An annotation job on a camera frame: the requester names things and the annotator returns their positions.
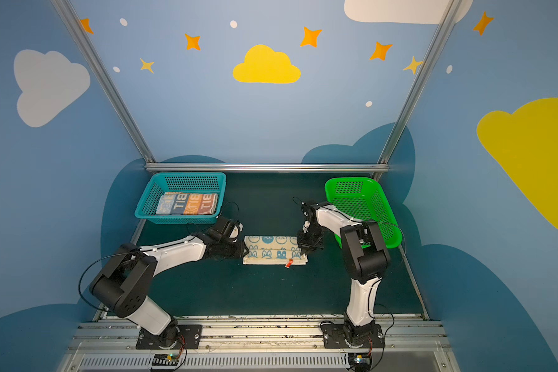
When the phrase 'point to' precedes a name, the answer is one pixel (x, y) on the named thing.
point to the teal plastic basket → (180, 182)
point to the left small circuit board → (166, 359)
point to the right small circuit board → (361, 361)
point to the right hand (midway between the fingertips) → (304, 250)
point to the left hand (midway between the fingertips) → (246, 249)
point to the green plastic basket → (362, 198)
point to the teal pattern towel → (273, 249)
